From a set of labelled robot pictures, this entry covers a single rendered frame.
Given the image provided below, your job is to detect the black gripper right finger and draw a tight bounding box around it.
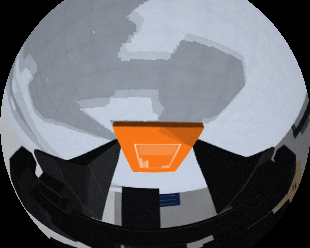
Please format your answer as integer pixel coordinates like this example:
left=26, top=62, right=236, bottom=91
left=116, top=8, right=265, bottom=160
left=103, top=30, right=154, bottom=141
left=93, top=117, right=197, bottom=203
left=193, top=139, right=275, bottom=215

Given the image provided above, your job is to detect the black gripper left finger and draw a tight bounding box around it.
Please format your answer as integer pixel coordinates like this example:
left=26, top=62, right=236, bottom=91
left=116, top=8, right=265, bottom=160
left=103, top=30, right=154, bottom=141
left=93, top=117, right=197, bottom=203
left=34, top=139, right=121, bottom=221

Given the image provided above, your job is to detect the orange plate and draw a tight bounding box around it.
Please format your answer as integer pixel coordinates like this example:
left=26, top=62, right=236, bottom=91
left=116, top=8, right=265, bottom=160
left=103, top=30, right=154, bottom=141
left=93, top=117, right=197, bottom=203
left=112, top=121, right=204, bottom=172

